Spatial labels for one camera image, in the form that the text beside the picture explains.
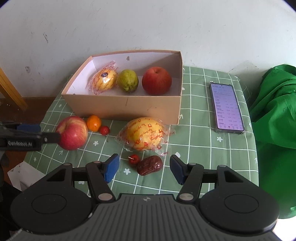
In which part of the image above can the red hawthorn berry with stem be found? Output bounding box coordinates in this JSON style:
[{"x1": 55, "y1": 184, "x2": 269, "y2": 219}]
[{"x1": 128, "y1": 154, "x2": 141, "y2": 167}]

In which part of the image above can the dried red jujube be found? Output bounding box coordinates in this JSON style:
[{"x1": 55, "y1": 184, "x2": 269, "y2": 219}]
[{"x1": 137, "y1": 156, "x2": 163, "y2": 176}]

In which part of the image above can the red-yellow apple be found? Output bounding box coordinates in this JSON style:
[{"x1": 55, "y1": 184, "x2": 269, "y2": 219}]
[{"x1": 56, "y1": 116, "x2": 88, "y2": 151}]

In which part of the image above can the yellow-green pear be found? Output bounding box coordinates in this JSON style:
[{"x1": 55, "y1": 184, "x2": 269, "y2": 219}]
[{"x1": 117, "y1": 69, "x2": 139, "y2": 93}]

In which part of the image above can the green checked tablecloth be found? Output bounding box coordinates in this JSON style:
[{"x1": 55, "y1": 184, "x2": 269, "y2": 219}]
[{"x1": 24, "y1": 66, "x2": 258, "y2": 195}]

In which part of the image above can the white paper on floor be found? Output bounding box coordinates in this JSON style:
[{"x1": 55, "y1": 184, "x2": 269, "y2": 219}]
[{"x1": 8, "y1": 162, "x2": 45, "y2": 191}]

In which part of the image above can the small red hawthorn berry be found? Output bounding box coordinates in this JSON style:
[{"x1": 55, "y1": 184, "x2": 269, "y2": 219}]
[{"x1": 99, "y1": 126, "x2": 110, "y2": 136}]

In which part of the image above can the small orange tangerine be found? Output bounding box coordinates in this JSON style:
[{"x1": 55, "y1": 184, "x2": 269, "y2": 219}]
[{"x1": 86, "y1": 115, "x2": 101, "y2": 132}]

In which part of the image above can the large wrapped yellow fruit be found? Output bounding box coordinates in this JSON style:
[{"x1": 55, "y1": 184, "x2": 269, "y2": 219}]
[{"x1": 115, "y1": 117, "x2": 176, "y2": 157}]

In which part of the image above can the wooden furniture edge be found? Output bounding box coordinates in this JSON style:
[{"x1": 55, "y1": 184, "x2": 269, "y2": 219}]
[{"x1": 0, "y1": 69, "x2": 28, "y2": 111}]

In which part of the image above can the smartphone with lit screen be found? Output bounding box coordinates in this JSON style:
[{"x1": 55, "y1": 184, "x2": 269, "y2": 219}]
[{"x1": 209, "y1": 82, "x2": 245, "y2": 135}]

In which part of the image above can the small wrapped yellow fruit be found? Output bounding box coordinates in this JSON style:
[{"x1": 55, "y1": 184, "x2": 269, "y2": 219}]
[{"x1": 88, "y1": 61, "x2": 118, "y2": 95}]

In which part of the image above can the open cardboard box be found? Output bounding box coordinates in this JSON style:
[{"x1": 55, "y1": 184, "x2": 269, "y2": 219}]
[{"x1": 61, "y1": 50, "x2": 183, "y2": 125}]

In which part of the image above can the red apple in box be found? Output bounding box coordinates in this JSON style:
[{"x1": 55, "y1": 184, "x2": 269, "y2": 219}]
[{"x1": 142, "y1": 66, "x2": 172, "y2": 95}]

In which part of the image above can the green cloth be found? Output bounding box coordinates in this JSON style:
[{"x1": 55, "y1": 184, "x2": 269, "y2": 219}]
[{"x1": 249, "y1": 64, "x2": 295, "y2": 219}]

